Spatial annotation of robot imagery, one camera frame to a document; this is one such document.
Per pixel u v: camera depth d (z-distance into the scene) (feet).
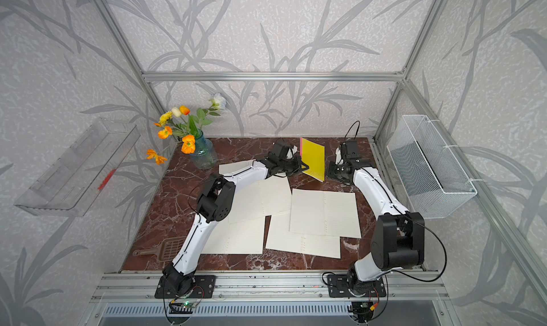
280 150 2.69
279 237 2.79
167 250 2.69
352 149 2.23
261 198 2.53
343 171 2.09
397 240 1.42
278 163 2.72
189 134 2.38
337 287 2.41
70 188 2.10
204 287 2.40
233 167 3.62
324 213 2.99
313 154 3.53
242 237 2.77
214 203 2.00
